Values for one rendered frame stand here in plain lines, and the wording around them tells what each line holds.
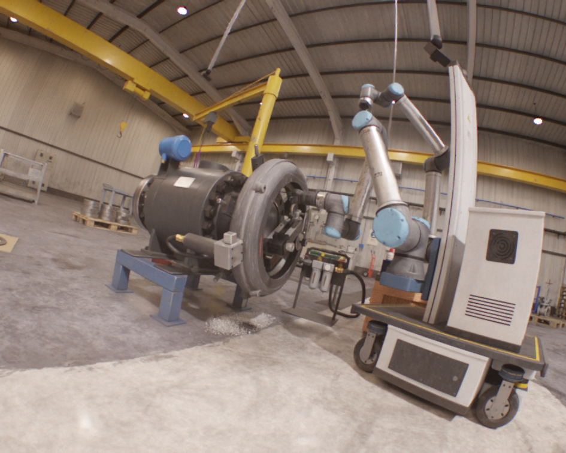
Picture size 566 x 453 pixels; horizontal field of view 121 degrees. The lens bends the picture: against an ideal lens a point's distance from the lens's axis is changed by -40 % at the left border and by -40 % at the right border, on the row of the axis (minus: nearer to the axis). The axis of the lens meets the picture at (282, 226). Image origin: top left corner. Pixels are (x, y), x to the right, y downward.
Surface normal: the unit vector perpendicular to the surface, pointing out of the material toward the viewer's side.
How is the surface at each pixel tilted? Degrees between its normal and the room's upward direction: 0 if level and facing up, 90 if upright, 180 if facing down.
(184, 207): 91
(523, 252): 90
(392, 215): 94
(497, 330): 90
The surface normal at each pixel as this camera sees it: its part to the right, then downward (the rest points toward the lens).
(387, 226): -0.76, -0.14
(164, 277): -0.37, -0.15
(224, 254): -0.43, 0.23
